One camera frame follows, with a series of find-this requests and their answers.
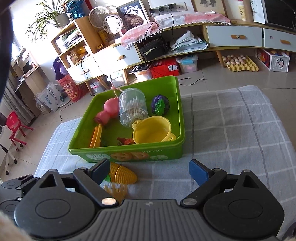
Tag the pink lace cloth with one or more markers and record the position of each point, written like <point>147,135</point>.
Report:
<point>140,33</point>

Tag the orange toy bowl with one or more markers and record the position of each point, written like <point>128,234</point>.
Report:
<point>96,138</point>

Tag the red cardboard box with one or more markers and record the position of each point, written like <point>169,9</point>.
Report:
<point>165,67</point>

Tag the clear plastic storage box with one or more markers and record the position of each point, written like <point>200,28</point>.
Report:
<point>188,63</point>

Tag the white shopping bag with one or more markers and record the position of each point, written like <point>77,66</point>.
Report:
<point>51,97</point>

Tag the framed cartoon girl picture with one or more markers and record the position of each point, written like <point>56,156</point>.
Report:
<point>204,6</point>

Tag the translucent tan toy hand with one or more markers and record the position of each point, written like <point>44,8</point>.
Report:
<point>117,191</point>

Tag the potted green plant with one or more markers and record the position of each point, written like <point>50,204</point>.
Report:
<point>46,15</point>

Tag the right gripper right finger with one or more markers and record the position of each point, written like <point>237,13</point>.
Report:
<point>210,183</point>

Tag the black bag on shelf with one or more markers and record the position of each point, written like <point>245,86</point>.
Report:
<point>154,49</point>

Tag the white round fan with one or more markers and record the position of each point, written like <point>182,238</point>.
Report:
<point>113,24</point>

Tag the yellow egg tray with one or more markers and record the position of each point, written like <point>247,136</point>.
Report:
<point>237,63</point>

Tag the red plastic child chair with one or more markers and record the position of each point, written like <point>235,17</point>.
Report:
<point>14,124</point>

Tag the green plastic bin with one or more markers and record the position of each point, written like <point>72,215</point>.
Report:
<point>110,148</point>

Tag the wooden shelf unit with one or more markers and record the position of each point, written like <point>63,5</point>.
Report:
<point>76,45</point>

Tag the framed eagle picture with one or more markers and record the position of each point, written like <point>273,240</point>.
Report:
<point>133,14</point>

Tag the grey checked tablecloth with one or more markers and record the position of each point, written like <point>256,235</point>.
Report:
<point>232,129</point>

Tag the white toy storage box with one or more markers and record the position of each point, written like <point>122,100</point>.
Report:
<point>275,61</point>

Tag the yellow toy pot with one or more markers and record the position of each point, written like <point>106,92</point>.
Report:
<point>153,129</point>

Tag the purple toy grapes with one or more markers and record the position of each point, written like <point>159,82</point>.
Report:
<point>160,105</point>

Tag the yellow green toy corn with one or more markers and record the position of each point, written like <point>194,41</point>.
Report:
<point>120,174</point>

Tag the clear cotton swab jar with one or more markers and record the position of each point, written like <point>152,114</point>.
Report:
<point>132,106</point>

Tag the red orange toy piece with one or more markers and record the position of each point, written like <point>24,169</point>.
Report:
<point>125,141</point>

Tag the long wooden tv cabinet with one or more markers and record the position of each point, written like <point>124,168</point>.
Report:
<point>199,38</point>

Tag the red printed bag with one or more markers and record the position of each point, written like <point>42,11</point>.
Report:
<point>74,91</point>

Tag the pink gourd toy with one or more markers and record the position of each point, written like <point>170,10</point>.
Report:
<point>110,109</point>

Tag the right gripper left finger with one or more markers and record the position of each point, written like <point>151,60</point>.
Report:
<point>89,181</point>

